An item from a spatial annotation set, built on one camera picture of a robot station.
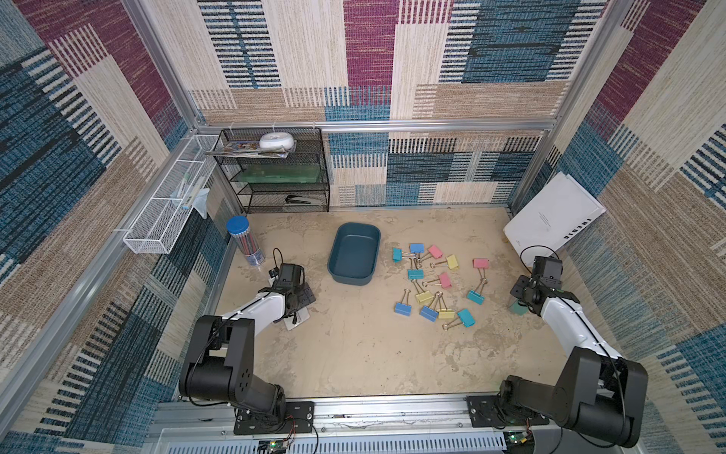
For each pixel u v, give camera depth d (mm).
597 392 415
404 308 918
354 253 1057
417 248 1117
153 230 701
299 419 735
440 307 934
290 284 739
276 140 897
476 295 946
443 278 1012
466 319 896
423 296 942
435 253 1051
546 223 893
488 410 733
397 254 1049
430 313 897
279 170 1051
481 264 1021
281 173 1031
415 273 1019
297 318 797
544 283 672
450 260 1047
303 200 1087
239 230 895
